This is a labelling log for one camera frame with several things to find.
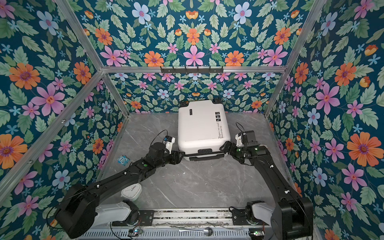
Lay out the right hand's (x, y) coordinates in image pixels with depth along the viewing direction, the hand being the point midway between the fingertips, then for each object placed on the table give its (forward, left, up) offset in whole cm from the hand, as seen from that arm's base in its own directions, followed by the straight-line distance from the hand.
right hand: (226, 150), depth 81 cm
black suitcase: (+12, +13, +6) cm, 19 cm away
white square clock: (-18, +51, -12) cm, 56 cm away
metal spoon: (-36, +11, -13) cm, 39 cm away
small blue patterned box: (+2, +63, -13) cm, 65 cm away
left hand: (0, +24, +1) cm, 24 cm away
